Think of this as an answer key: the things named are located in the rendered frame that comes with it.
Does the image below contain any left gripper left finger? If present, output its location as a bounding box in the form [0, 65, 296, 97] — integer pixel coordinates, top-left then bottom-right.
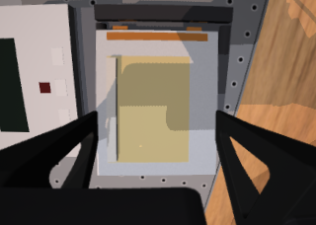
[0, 111, 99, 188]

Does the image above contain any grey perforated base plate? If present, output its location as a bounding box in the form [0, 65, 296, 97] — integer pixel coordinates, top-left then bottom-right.
[0, 0, 269, 212]

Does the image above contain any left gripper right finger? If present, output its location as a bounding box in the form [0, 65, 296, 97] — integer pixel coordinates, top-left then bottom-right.
[215, 111, 316, 225]

